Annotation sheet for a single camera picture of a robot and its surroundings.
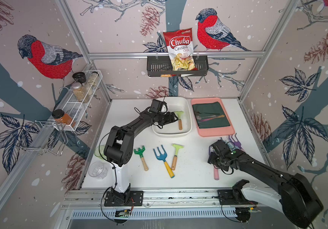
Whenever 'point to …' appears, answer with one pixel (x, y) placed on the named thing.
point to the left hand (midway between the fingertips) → (176, 117)
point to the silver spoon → (199, 118)
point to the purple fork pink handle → (216, 170)
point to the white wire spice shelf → (69, 113)
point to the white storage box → (175, 104)
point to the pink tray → (214, 131)
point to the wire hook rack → (45, 136)
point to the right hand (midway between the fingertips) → (212, 160)
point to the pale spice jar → (92, 78)
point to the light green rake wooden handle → (174, 161)
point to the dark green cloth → (215, 108)
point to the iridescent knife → (220, 116)
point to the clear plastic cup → (97, 170)
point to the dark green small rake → (140, 152)
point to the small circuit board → (122, 213)
